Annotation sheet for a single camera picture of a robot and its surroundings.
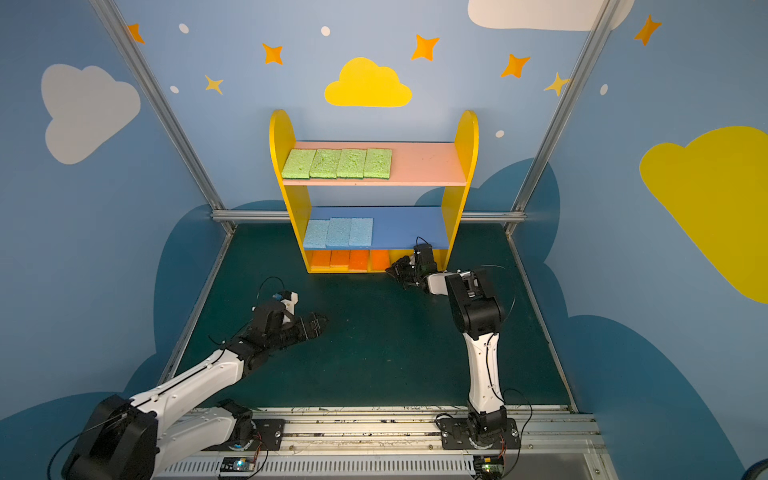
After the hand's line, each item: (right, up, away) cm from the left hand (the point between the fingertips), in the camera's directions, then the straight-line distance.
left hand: (317, 320), depth 86 cm
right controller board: (+45, -33, -14) cm, 58 cm away
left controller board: (-16, -31, -15) cm, 38 cm away
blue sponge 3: (+11, +27, +13) cm, 32 cm away
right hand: (+20, +16, +18) cm, 31 cm away
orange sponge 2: (+3, +18, +23) cm, 29 cm away
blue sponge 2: (+4, +27, +13) cm, 30 cm away
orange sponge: (-4, +18, +21) cm, 27 cm away
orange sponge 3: (+10, +17, +21) cm, 29 cm away
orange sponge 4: (+18, +17, +21) cm, 32 cm away
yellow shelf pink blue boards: (+9, +39, +33) cm, 52 cm away
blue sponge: (-3, +26, +12) cm, 29 cm away
